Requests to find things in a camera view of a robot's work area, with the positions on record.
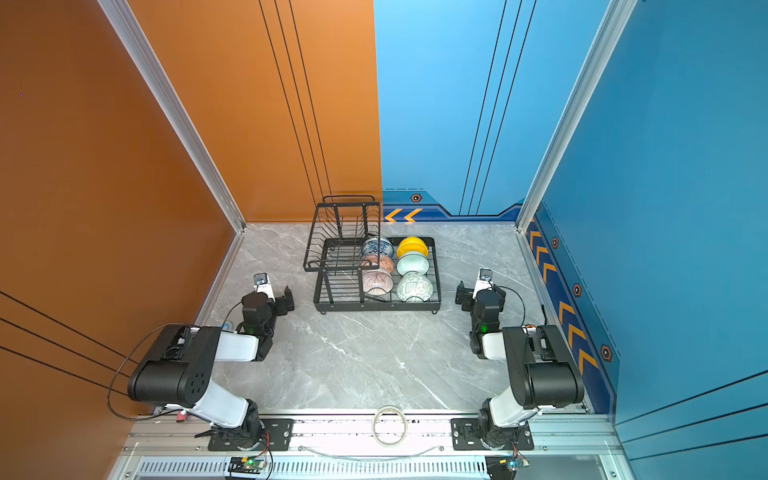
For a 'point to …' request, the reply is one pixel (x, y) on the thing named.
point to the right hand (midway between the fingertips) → (477, 283)
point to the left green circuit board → (251, 464)
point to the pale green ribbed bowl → (412, 261)
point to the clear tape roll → (389, 426)
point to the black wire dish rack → (357, 270)
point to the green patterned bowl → (414, 287)
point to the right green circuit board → (501, 467)
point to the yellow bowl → (412, 244)
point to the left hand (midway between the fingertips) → (272, 287)
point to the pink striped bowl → (377, 282)
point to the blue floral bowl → (377, 246)
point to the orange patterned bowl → (378, 261)
